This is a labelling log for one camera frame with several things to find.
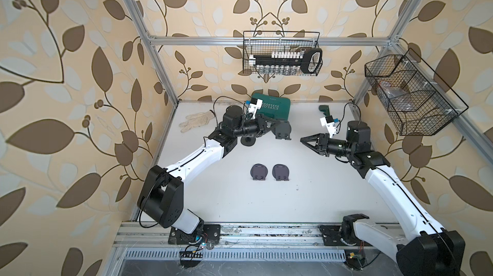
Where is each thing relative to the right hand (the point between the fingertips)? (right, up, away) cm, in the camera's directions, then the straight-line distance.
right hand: (301, 141), depth 72 cm
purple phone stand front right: (-5, -17, +20) cm, 26 cm away
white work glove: (-52, +8, +39) cm, 66 cm away
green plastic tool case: (-5, +16, +39) cm, 43 cm away
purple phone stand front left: (-16, -17, +19) cm, 30 cm away
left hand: (-9, +8, -2) cm, 12 cm away
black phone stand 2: (-7, +5, 0) cm, 9 cm away
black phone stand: (-22, -2, +30) cm, 37 cm away
